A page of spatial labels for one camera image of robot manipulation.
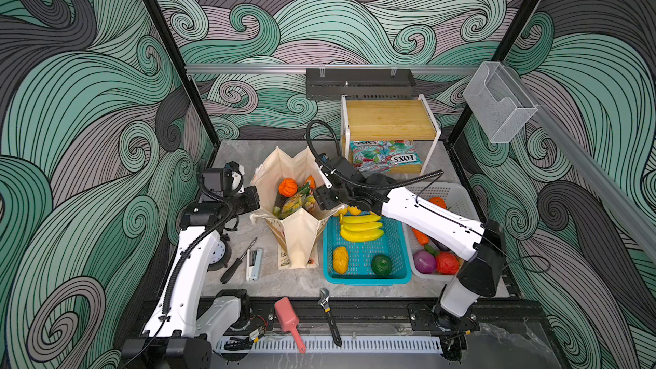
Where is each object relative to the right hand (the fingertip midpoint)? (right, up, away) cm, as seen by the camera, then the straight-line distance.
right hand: (322, 190), depth 77 cm
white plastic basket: (+50, -5, +14) cm, 52 cm away
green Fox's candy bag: (-7, -4, +10) cm, 13 cm away
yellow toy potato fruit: (+6, -23, +3) cm, 24 cm away
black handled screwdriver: (-30, -27, +5) cm, 40 cm away
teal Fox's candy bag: (+28, +12, +15) cm, 34 cm away
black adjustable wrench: (+1, -34, -1) cm, 34 cm away
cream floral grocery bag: (-8, -14, 0) cm, 16 cm away
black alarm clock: (-34, -22, +7) cm, 41 cm away
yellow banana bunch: (+14, -15, +11) cm, 23 cm away
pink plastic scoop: (-9, -36, -6) cm, 38 cm away
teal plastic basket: (+24, -19, +6) cm, 31 cm away
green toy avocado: (+19, -23, +1) cm, 30 cm away
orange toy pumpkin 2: (+42, -6, +14) cm, 45 cm away
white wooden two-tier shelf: (+22, +23, +5) cm, 32 cm away
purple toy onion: (+32, -23, +1) cm, 39 cm away
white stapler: (-22, -25, +5) cm, 34 cm away
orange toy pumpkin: (-12, 0, +13) cm, 18 cm away
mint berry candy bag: (+19, +11, +13) cm, 26 cm away
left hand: (-20, -1, -1) cm, 20 cm away
